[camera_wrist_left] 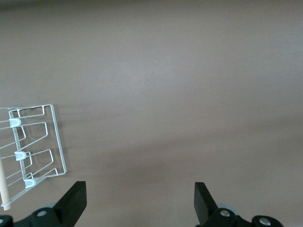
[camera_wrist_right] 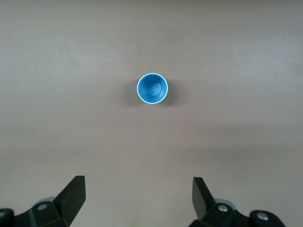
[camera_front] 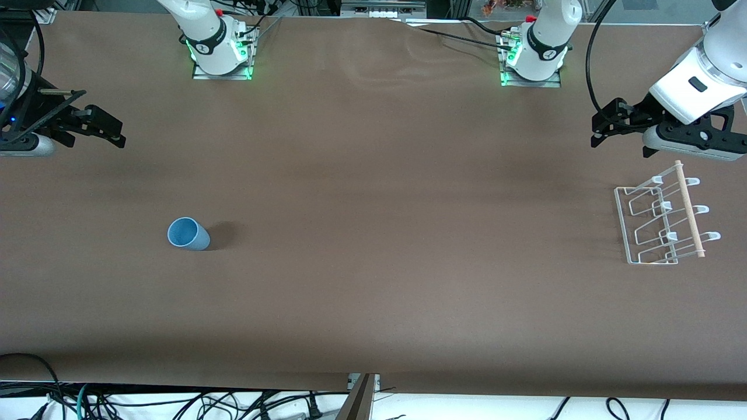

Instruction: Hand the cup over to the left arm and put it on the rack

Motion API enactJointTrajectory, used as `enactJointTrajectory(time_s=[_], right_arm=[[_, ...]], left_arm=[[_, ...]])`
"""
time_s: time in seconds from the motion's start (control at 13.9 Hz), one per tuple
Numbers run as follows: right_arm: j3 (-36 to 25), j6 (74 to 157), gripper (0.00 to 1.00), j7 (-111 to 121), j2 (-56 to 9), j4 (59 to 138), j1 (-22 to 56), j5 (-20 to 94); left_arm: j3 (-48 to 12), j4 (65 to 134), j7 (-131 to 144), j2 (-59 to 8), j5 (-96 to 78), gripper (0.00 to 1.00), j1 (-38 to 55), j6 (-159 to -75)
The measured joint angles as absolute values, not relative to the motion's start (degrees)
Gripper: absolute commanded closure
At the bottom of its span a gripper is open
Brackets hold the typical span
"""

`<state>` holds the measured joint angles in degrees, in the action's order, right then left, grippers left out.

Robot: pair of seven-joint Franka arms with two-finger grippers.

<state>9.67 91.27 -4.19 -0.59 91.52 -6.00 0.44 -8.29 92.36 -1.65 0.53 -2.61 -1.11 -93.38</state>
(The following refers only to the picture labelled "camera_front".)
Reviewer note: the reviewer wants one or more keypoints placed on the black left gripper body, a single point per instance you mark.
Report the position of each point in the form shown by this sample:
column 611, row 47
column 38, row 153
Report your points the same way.
column 643, row 113

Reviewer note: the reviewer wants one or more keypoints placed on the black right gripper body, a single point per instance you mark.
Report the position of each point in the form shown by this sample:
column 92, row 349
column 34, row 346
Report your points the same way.
column 36, row 111

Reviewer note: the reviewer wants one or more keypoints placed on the blue plastic cup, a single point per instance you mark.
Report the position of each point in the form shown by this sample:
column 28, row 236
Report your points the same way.
column 189, row 234

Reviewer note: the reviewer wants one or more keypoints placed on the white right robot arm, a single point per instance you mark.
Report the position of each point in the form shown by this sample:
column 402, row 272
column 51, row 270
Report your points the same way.
column 210, row 35

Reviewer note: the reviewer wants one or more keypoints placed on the orange background object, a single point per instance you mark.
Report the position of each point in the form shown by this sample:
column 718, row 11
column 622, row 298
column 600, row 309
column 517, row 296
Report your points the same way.
column 502, row 4

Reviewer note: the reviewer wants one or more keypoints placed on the black power plug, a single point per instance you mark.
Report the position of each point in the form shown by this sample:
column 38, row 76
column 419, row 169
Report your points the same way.
column 316, row 408

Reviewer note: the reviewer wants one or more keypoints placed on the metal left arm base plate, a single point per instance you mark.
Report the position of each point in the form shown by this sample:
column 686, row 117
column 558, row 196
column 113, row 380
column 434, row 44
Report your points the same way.
column 548, row 84

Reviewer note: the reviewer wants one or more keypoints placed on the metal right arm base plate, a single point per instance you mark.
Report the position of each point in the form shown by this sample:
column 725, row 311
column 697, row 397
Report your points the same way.
column 233, row 76

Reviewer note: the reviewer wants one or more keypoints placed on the grey network switch box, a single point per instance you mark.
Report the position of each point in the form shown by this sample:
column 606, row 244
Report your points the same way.
column 379, row 7

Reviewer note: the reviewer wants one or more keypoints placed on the brown wooden post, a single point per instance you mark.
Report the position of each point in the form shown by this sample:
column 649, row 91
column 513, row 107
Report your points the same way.
column 359, row 402

